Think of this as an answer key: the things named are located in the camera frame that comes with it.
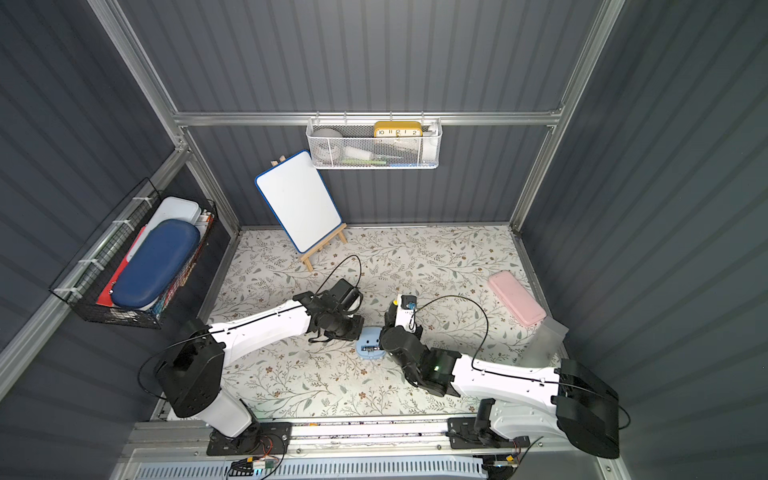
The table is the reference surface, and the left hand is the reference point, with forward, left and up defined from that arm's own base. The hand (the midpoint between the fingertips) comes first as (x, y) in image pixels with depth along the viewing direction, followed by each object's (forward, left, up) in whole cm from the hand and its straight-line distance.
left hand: (362, 336), depth 85 cm
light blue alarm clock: (-1, -2, -3) cm, 4 cm away
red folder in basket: (-1, +55, +24) cm, 60 cm away
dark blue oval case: (+6, +46, +27) cm, 53 cm away
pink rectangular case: (+15, -50, -4) cm, 52 cm away
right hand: (+2, -9, +10) cm, 13 cm away
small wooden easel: (+40, +11, +2) cm, 42 cm away
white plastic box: (+13, +43, +29) cm, 53 cm away
